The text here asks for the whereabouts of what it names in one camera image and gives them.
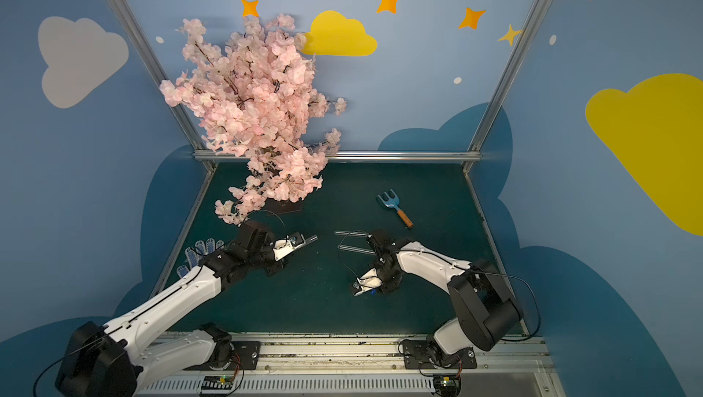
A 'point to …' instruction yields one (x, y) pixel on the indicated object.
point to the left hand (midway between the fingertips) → (289, 244)
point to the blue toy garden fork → (393, 201)
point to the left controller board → (218, 382)
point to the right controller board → (447, 384)
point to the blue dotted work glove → (193, 255)
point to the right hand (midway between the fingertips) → (381, 274)
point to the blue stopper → (373, 292)
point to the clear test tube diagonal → (355, 249)
